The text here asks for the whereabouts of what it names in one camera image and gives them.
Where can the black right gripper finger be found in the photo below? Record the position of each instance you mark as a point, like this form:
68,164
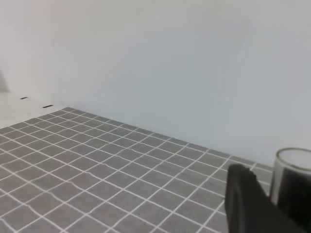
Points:
249,210

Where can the grey grid tablecloth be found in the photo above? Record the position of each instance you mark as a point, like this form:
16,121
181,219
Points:
69,171

